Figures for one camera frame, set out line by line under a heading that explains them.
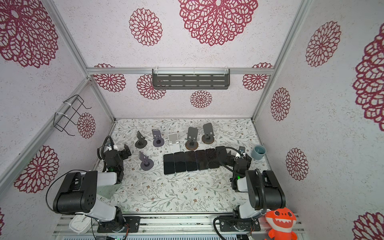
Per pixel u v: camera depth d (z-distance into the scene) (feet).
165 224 2.50
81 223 2.36
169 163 3.13
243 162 2.59
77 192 1.51
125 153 2.80
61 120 2.39
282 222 2.21
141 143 3.46
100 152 2.45
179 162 3.12
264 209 1.52
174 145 3.37
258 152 3.12
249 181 1.63
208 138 3.47
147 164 3.04
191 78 3.17
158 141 3.48
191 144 3.44
